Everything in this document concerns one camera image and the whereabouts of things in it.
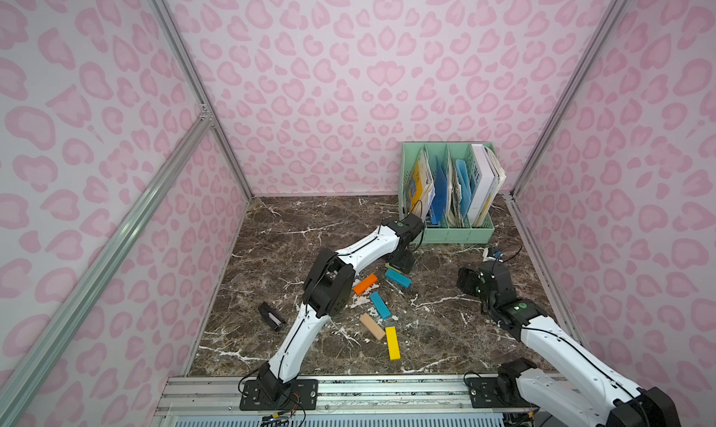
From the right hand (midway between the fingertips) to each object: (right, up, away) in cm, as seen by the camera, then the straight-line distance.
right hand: (468, 270), depth 85 cm
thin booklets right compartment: (+12, +27, +5) cm, 30 cm away
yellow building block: (-23, -21, -5) cm, 32 cm away
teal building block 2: (-26, -12, +3) cm, 29 cm away
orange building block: (-32, -6, +9) cm, 33 cm away
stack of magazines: (-2, +24, +8) cm, 25 cm away
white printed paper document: (-13, +26, +10) cm, 31 cm away
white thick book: (+7, +27, +7) cm, 29 cm away
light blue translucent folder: (+1, +26, +5) cm, 26 cm away
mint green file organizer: (-3, +10, +18) cm, 21 cm away
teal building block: (-20, -4, +10) cm, 23 cm away
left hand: (-21, +2, +12) cm, 24 cm away
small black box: (-60, -14, +1) cm, 62 cm away
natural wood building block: (-28, -18, -1) cm, 33 cm away
